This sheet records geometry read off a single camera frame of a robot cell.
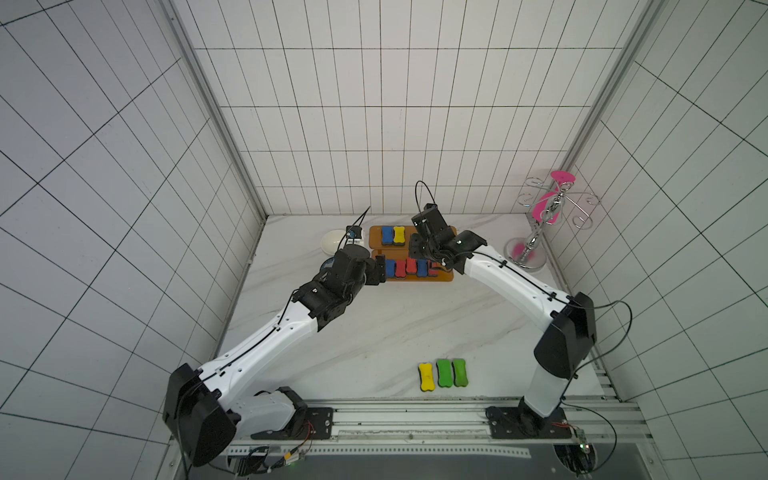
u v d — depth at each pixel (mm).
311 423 718
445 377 792
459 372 794
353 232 645
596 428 659
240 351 434
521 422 651
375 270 589
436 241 622
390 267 1003
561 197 841
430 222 614
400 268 1005
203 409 374
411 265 1006
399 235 911
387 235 928
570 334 444
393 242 922
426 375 793
